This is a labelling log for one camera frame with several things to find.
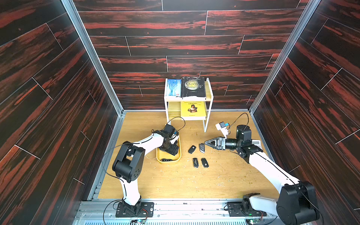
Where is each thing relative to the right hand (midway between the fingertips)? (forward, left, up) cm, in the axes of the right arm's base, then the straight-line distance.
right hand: (207, 141), depth 76 cm
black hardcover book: (+31, +8, +13) cm, 34 cm away
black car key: (-3, +25, -20) cm, 32 cm away
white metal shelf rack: (+37, +22, -6) cm, 43 cm away
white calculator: (+14, -39, -20) cm, 46 cm away
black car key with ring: (+8, 0, -20) cm, 21 cm away
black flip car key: (+6, +7, -20) cm, 22 cm away
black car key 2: (-3, +5, -21) cm, 21 cm away
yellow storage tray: (+2, +28, -21) cm, 36 cm away
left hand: (+5, +20, -19) cm, 28 cm away
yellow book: (+26, +7, -2) cm, 27 cm away
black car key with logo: (-4, -1, -19) cm, 20 cm away
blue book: (+30, +20, +13) cm, 39 cm away
